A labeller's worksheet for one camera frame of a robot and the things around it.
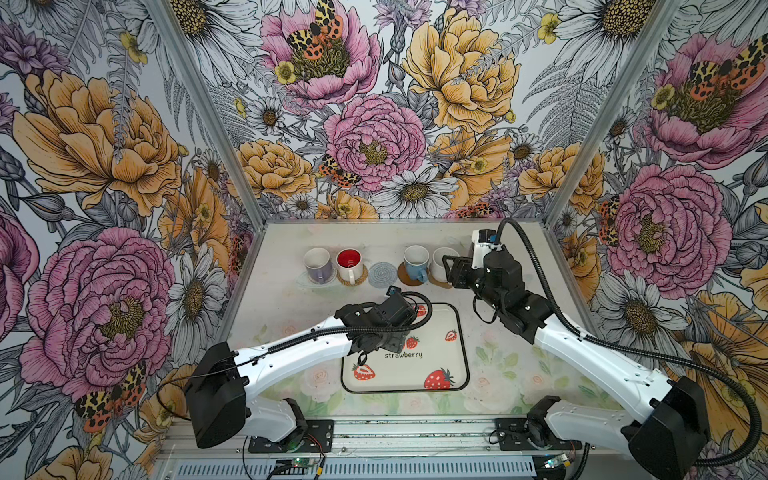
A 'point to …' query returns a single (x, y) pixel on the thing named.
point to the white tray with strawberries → (434, 358)
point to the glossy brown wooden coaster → (404, 277)
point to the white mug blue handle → (416, 260)
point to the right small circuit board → (552, 462)
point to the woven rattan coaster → (357, 282)
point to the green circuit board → (305, 462)
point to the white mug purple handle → (318, 264)
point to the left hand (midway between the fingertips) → (385, 339)
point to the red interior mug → (349, 262)
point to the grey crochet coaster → (382, 274)
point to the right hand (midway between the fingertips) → (450, 267)
